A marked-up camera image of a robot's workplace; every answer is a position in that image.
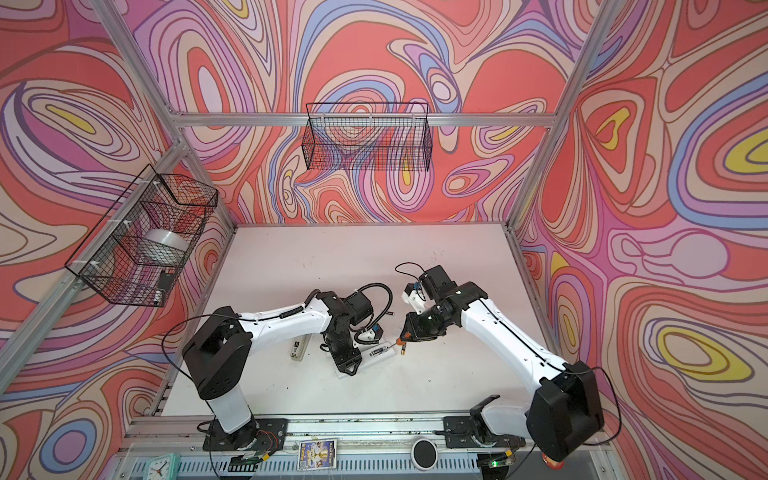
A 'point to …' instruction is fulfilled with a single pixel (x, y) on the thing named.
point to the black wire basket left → (139, 248)
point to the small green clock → (163, 467)
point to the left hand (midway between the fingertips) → (354, 363)
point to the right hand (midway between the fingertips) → (410, 344)
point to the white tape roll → (163, 246)
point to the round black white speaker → (424, 454)
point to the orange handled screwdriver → (399, 341)
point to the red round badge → (553, 464)
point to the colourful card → (317, 455)
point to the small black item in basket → (165, 279)
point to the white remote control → (372, 355)
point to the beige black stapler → (299, 346)
